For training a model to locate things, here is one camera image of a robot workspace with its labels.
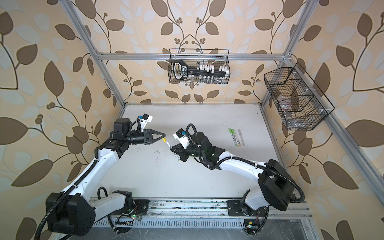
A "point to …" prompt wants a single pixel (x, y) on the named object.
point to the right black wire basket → (300, 103)
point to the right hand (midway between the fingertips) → (172, 149)
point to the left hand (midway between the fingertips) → (164, 136)
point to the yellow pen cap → (164, 140)
